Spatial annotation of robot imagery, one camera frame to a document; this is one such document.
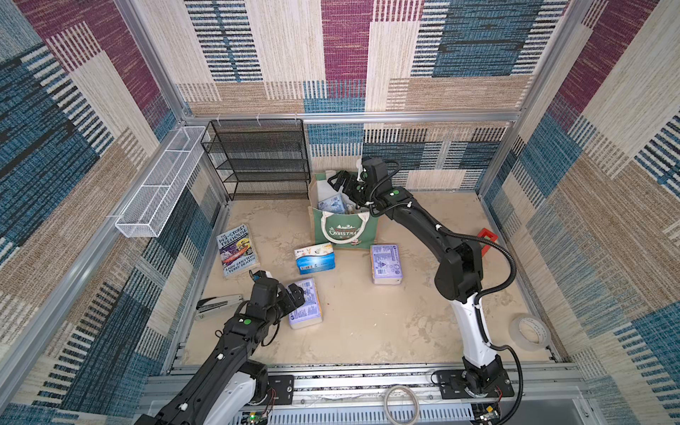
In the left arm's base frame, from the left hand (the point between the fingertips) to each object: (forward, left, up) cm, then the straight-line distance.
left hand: (294, 295), depth 85 cm
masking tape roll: (-10, -73, -7) cm, 74 cm away
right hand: (+30, -15, +18) cm, 38 cm away
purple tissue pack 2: (+10, -30, 0) cm, 32 cm away
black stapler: (-2, +25, -3) cm, 26 cm away
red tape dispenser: (+21, -70, +1) cm, 73 cm away
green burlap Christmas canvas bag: (+20, -20, +8) cm, 29 cm away
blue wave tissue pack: (+12, -6, +2) cm, 14 cm away
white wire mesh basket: (+15, +36, +28) cm, 48 cm away
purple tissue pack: (-5, -5, -1) cm, 7 cm away
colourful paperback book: (+19, +24, -4) cm, 31 cm away
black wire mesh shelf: (+53, +17, +13) cm, 57 cm away
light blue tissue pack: (+33, -12, +7) cm, 36 cm away
